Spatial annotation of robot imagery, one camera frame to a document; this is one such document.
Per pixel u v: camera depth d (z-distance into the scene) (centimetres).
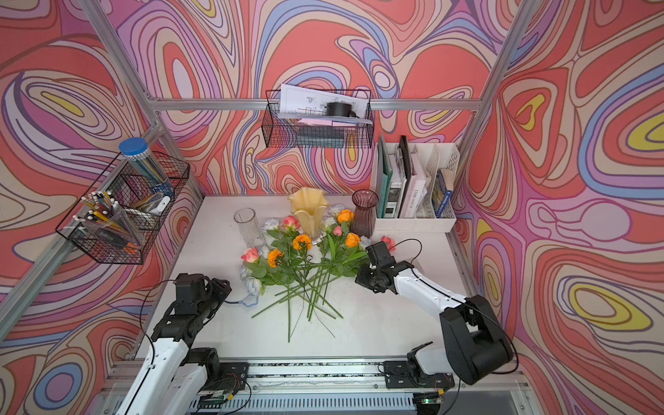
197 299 62
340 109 82
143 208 73
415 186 89
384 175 85
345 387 73
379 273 67
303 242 99
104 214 59
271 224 102
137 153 70
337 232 101
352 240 99
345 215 105
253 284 86
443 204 101
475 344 42
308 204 96
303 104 86
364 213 102
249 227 89
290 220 104
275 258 92
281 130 101
